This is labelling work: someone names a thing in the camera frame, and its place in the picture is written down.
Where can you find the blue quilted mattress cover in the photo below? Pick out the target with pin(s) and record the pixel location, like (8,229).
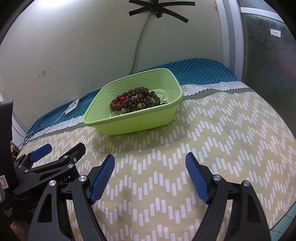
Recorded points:
(189,73)

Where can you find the green plastic basket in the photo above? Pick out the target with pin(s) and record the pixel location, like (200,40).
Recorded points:
(135,103)

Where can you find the mint checked bed sheet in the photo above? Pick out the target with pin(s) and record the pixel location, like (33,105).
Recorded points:
(279,229)

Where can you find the black tape cross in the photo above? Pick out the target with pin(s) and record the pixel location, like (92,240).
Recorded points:
(158,9)

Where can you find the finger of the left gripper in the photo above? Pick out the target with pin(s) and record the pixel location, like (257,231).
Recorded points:
(40,153)
(70,158)

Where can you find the beige zigzag blanket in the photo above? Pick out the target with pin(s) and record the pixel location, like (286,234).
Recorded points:
(150,195)

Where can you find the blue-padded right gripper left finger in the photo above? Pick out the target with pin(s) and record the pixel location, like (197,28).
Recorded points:
(51,219)

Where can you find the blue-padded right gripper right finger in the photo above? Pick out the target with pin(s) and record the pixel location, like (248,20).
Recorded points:
(247,219)

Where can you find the dark frosted sliding door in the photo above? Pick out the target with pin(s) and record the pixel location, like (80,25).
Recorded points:
(260,50)

